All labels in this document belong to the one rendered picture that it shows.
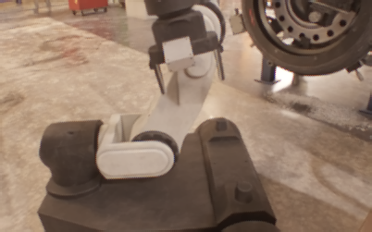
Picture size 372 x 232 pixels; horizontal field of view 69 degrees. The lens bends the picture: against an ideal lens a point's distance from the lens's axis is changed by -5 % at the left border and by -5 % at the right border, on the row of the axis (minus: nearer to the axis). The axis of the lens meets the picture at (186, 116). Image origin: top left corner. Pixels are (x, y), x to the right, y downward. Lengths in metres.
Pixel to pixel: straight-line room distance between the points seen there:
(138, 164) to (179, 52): 0.41
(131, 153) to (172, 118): 0.14
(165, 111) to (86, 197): 0.34
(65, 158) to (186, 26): 0.52
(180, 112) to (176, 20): 0.33
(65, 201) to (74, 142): 0.18
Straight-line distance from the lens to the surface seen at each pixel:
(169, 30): 0.47
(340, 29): 1.56
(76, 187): 0.89
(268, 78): 2.06
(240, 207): 0.73
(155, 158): 0.75
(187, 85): 0.67
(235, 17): 1.74
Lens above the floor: 0.73
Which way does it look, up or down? 28 degrees down
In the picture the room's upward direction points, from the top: 2 degrees counter-clockwise
